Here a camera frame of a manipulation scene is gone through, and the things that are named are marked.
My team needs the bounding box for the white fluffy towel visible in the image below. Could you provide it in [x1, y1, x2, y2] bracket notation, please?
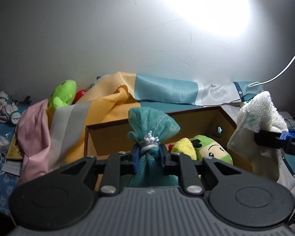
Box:
[227, 91, 288, 182]

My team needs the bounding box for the green cow plush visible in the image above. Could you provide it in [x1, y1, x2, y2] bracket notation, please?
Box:
[190, 135, 233, 165]

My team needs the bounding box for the red small plush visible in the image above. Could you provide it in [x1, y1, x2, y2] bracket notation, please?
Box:
[72, 89, 87, 104]

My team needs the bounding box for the yellow fluffy towel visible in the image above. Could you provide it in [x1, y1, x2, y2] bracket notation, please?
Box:
[171, 137, 197, 160]

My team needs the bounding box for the brown cardboard box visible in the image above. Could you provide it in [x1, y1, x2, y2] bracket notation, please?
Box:
[84, 107, 253, 173]

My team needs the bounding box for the multicolour striped bed sheet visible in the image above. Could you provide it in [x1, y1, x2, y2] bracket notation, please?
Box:
[46, 71, 295, 202]

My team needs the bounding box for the green frog plush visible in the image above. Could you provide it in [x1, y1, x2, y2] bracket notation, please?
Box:
[48, 79, 77, 108]

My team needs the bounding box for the pink cloth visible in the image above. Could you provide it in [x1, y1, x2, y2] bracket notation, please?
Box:
[16, 99, 51, 186]

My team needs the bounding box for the yellow book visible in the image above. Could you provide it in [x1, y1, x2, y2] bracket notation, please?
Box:
[6, 134, 23, 160]

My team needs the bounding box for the white gloves pair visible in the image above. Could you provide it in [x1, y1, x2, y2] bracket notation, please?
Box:
[0, 91, 21, 125]

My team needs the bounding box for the blue flower patterned towel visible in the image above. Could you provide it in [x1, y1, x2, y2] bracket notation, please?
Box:
[0, 122, 18, 215]

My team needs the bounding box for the white power cable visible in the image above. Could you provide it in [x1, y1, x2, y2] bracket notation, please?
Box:
[248, 39, 295, 87]

